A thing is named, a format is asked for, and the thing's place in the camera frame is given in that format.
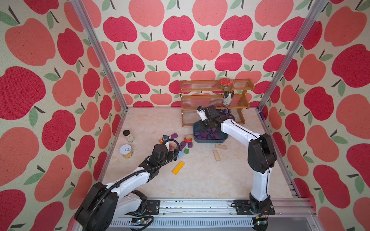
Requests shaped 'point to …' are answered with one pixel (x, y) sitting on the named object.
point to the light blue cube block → (180, 154)
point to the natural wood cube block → (189, 136)
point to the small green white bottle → (228, 96)
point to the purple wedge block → (174, 135)
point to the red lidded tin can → (225, 84)
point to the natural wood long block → (216, 155)
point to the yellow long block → (178, 167)
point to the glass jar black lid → (126, 133)
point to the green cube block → (186, 151)
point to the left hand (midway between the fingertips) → (171, 148)
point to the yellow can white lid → (126, 150)
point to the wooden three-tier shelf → (206, 93)
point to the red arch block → (187, 141)
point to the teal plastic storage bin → (208, 135)
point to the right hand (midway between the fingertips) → (202, 124)
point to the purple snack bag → (226, 111)
